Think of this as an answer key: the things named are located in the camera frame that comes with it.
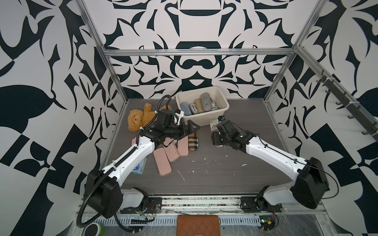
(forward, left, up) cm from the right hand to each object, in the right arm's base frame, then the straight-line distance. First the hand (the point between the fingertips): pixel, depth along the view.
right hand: (215, 134), depth 84 cm
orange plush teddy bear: (+14, +48, -3) cm, 50 cm away
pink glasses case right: (-2, +18, -10) cm, 21 cm away
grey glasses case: (+26, +3, 0) cm, 26 cm away
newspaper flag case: (+25, +12, -6) cm, 28 cm away
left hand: (-2, +12, +9) cm, 15 cm away
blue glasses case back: (+23, +17, -4) cm, 29 cm away
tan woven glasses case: (+29, +8, -4) cm, 30 cm away
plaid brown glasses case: (+1, +12, -11) cm, 17 cm away
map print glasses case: (+5, +1, +4) cm, 7 cm away
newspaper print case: (+24, -2, -3) cm, 24 cm away
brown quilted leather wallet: (-41, +11, -11) cm, 44 cm away
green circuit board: (-40, -22, -15) cm, 48 cm away
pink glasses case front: (-11, +30, -13) cm, 35 cm away
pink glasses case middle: (-4, +25, -10) cm, 27 cm away
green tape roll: (-42, +56, -8) cm, 70 cm away
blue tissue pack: (-16, +42, -10) cm, 46 cm away
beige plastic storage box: (+32, +14, -1) cm, 35 cm away
